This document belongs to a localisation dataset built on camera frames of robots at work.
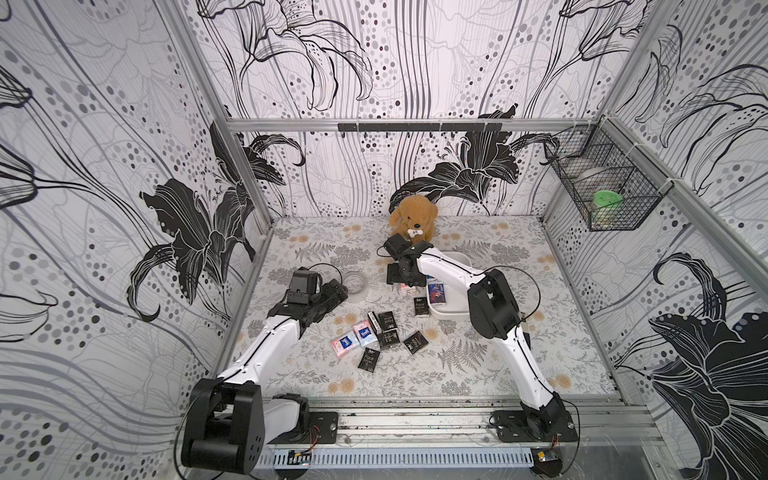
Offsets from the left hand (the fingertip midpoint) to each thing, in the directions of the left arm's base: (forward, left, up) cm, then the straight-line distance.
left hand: (344, 299), depth 87 cm
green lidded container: (+18, -72, +23) cm, 78 cm away
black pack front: (-15, -8, -6) cm, 18 cm away
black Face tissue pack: (-4, -13, -6) cm, 15 cm away
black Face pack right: (+2, -24, -6) cm, 24 cm away
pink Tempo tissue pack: (+8, -20, -8) cm, 22 cm away
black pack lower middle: (-9, -14, -6) cm, 17 cm away
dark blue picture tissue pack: (+5, -28, -4) cm, 29 cm away
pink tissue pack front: (-12, -1, -5) cm, 13 cm away
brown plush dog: (+27, -21, +8) cm, 35 cm away
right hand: (+14, -18, -8) cm, 25 cm away
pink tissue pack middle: (-8, -6, -5) cm, 12 cm away
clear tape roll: (+11, -1, -8) cm, 14 cm away
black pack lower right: (-10, -21, -6) cm, 24 cm away
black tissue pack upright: (-6, -9, -4) cm, 11 cm away
